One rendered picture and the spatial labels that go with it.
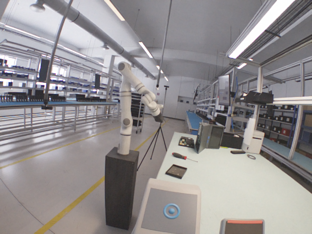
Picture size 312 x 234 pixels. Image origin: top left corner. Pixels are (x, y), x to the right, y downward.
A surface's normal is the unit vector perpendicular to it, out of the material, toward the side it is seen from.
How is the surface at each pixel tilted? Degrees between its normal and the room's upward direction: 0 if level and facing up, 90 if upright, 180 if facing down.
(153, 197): 30
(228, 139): 90
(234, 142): 90
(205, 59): 90
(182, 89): 90
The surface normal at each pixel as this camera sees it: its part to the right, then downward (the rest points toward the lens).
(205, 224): 0.15, -0.98
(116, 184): -0.04, 0.11
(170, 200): 0.07, -0.81
